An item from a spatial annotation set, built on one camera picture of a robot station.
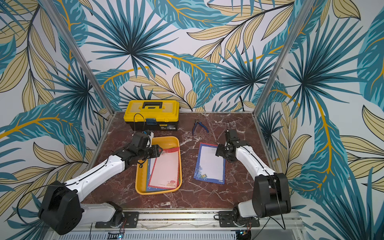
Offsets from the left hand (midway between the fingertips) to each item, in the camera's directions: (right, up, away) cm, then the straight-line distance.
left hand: (159, 151), depth 84 cm
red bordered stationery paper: (+2, -14, +6) cm, 15 cm away
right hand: (+36, -2, +5) cm, 37 cm away
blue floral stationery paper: (+29, -11, +9) cm, 32 cm away
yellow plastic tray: (+1, +3, +21) cm, 22 cm away
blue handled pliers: (+25, +16, +29) cm, 42 cm away
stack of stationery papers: (-7, -9, +6) cm, 13 cm away
